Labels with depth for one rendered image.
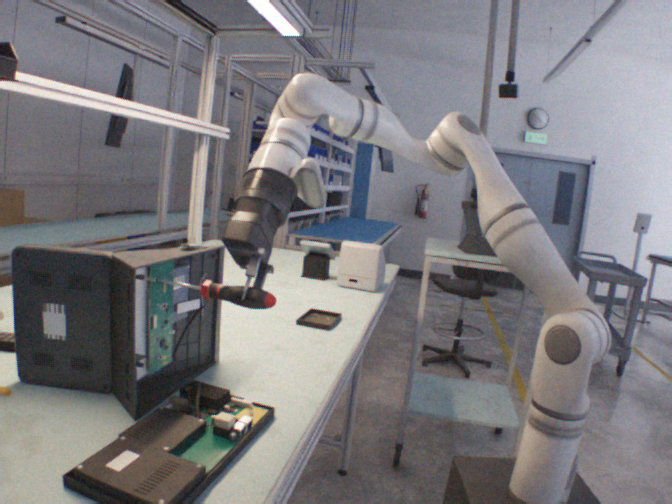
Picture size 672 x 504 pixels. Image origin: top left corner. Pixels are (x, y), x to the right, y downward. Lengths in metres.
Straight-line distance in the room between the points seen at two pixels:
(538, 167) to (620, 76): 1.87
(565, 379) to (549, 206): 6.70
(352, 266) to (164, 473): 1.06
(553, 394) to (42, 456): 0.69
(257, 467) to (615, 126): 7.40
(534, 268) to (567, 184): 6.68
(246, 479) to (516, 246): 0.52
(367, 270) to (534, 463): 0.85
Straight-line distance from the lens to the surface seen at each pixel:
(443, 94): 7.27
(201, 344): 0.81
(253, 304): 0.56
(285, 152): 0.65
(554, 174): 7.41
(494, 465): 0.94
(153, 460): 0.54
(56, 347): 0.73
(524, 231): 0.78
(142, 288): 0.64
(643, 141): 7.83
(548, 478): 0.82
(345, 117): 0.75
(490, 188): 0.81
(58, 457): 0.60
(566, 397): 0.75
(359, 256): 1.45
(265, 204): 0.60
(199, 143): 2.05
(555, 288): 0.80
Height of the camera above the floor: 1.33
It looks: 9 degrees down
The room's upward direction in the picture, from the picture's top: 6 degrees clockwise
